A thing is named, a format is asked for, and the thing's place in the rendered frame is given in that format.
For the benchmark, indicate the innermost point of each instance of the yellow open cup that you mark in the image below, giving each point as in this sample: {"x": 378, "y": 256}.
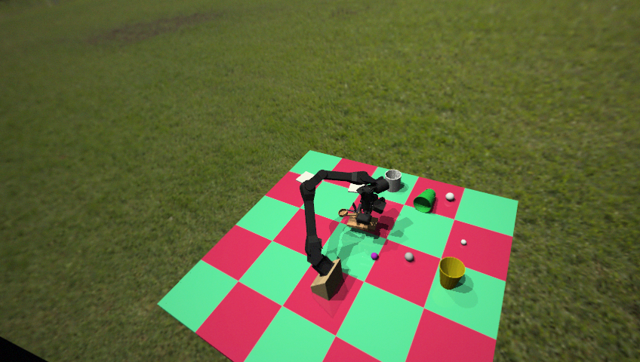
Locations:
{"x": 451, "y": 271}

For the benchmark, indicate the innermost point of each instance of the green cup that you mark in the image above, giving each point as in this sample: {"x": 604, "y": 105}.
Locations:
{"x": 424, "y": 201}

